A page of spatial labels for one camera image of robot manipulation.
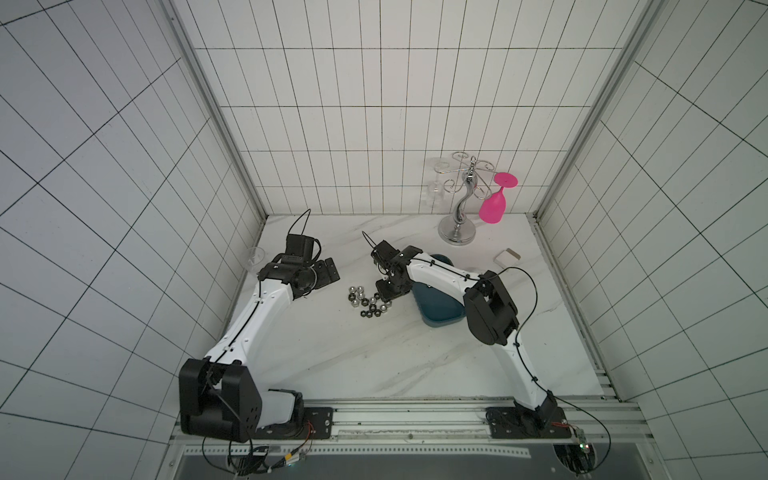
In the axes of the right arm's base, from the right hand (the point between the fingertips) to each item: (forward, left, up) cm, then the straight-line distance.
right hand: (377, 298), depth 95 cm
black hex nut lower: (-5, +4, 0) cm, 7 cm away
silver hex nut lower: (-3, -2, -1) cm, 4 cm away
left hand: (-3, +16, +13) cm, 21 cm away
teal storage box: (-3, -19, 0) cm, 20 cm away
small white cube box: (+20, -46, -1) cm, 50 cm away
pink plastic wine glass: (+27, -37, +17) cm, 49 cm away
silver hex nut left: (+3, +6, 0) cm, 7 cm away
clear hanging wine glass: (+33, -18, +19) cm, 42 cm away
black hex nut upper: (+1, +8, -1) cm, 8 cm away
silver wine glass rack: (+32, -30, 0) cm, 44 cm away
